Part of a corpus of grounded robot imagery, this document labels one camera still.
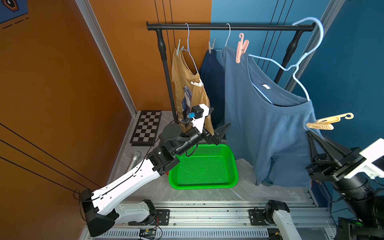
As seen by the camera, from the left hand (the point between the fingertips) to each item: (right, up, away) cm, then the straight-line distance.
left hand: (220, 114), depth 53 cm
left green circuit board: (-32, -57, +19) cm, 68 cm away
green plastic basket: (-4, -29, +36) cm, 47 cm away
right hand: (+18, -5, -17) cm, 26 cm away
